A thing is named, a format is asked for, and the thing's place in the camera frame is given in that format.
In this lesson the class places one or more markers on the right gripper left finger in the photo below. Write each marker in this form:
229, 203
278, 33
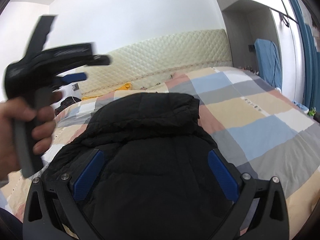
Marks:
41, 220

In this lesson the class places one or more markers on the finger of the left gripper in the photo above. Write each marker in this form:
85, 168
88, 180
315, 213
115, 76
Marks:
99, 60
68, 79

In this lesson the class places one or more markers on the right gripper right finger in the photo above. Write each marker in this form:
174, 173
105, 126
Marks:
270, 219

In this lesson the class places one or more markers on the black puffer jacket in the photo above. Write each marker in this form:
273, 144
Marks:
155, 182

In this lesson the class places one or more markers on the person's left hand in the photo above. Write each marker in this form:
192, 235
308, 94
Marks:
18, 109

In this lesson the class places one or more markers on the black bag on nightstand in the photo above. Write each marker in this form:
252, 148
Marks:
70, 100

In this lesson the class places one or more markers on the yellow cloth on bed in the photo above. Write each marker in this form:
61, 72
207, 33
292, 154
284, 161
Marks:
126, 86

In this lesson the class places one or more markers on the cream quilted headboard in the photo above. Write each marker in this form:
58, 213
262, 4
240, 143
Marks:
147, 63

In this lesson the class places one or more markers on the plaid patchwork bed quilt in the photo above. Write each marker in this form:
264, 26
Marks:
255, 127

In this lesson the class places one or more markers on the green plant by window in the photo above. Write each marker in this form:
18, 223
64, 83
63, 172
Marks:
312, 112

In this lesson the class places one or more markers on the blue cloth pile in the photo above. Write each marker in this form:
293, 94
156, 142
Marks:
301, 107

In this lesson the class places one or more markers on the grey wardrobe cabinet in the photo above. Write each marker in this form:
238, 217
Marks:
246, 21

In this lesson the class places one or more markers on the black curtain rod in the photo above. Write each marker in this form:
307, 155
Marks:
283, 14

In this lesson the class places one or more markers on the blue curtain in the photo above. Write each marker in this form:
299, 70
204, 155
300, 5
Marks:
311, 59

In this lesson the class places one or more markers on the wall power socket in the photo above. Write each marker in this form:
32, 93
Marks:
75, 87

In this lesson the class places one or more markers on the right wall socket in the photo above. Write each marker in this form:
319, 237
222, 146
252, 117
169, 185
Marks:
251, 48

